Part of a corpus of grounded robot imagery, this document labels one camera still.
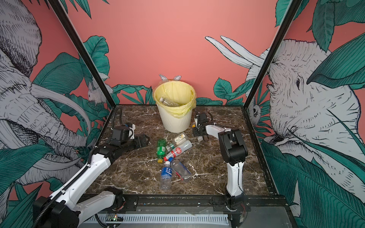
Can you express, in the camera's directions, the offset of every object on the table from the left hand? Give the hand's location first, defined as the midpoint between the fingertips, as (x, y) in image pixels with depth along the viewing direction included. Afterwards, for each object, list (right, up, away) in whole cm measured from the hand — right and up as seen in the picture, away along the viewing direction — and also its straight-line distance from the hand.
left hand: (143, 137), depth 80 cm
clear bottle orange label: (+34, -3, +15) cm, 38 cm away
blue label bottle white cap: (+13, -23, +2) cm, 27 cm away
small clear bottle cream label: (+21, -2, +13) cm, 24 cm away
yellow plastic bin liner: (+18, +26, +24) cm, 40 cm away
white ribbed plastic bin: (+17, +7, +14) cm, 23 cm away
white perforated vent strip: (+13, -40, -10) cm, 43 cm away
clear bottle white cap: (+12, +22, +16) cm, 30 cm away
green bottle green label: (+9, -9, +8) cm, 15 cm away
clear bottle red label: (+21, -8, +9) cm, 24 cm away
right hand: (+31, +3, +22) cm, 38 cm away
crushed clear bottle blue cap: (+24, -22, +5) cm, 33 cm away
